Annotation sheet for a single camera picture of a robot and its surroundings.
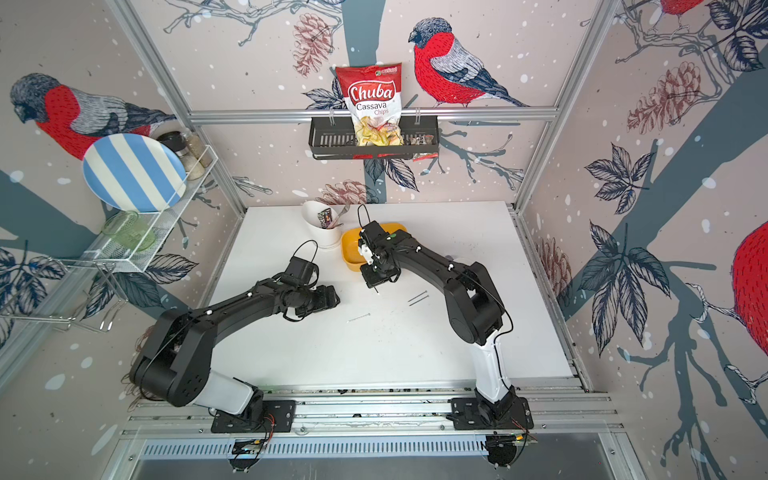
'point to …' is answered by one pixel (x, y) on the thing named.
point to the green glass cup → (130, 229)
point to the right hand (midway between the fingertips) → (370, 278)
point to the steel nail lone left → (358, 317)
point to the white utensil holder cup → (326, 238)
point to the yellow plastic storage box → (352, 256)
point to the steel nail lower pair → (419, 300)
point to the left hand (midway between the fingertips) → (335, 296)
